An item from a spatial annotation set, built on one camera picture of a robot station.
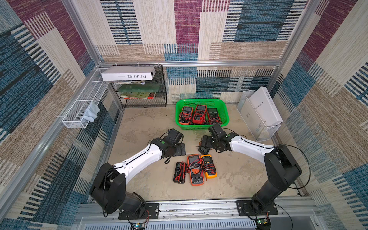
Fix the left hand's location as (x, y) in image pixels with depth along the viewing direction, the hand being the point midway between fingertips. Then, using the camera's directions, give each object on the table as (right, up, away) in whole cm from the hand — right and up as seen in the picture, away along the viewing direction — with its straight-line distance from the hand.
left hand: (177, 150), depth 86 cm
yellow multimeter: (+19, -9, -2) cm, 21 cm away
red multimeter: (+14, +20, +16) cm, 29 cm away
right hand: (+19, +4, +7) cm, 20 cm away
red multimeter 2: (+26, +20, +22) cm, 39 cm away
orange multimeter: (+5, +21, +18) cm, 28 cm away
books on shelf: (-25, +37, +9) cm, 45 cm away
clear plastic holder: (+52, +12, +6) cm, 53 cm away
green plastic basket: (+34, +29, +26) cm, 51 cm away
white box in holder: (+55, +27, +6) cm, 62 cm away
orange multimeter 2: (+11, -9, -3) cm, 14 cm away
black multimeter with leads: (+2, -13, -4) cm, 13 cm away
